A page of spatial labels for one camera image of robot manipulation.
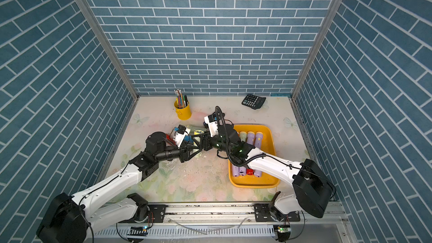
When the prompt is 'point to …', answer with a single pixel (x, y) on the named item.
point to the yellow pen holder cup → (183, 113)
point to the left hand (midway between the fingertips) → (203, 150)
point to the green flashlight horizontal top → (198, 131)
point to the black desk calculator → (253, 101)
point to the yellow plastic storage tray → (266, 179)
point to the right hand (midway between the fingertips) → (197, 136)
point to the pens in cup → (182, 100)
